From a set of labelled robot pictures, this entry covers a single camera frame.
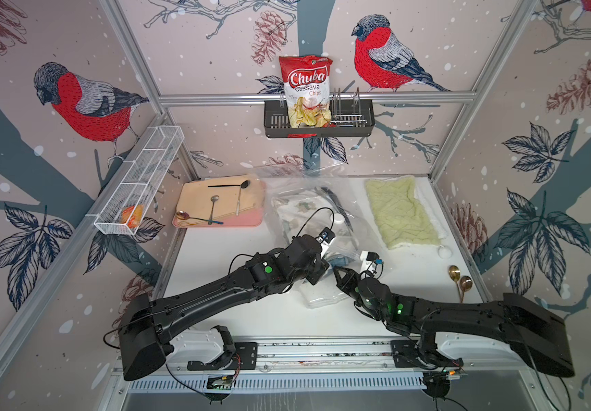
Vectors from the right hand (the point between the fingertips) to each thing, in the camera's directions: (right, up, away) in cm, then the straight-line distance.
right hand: (330, 268), depth 79 cm
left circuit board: (-32, -30, -8) cm, 45 cm away
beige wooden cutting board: (-54, +21, +35) cm, 68 cm away
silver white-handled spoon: (-38, +21, +35) cm, 56 cm away
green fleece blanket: (+32, +15, +25) cm, 43 cm away
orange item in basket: (-54, +18, -13) cm, 58 cm away
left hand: (-1, +6, -6) cm, 8 cm away
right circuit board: (+30, -28, -9) cm, 42 cm away
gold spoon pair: (+48, -8, +8) cm, 49 cm away
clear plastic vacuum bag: (0, +20, +20) cm, 28 cm away
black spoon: (-37, +28, +39) cm, 60 cm away
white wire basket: (-61, +27, -1) cm, 67 cm away
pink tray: (-30, +14, +28) cm, 44 cm away
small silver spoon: (-49, +22, +35) cm, 64 cm away
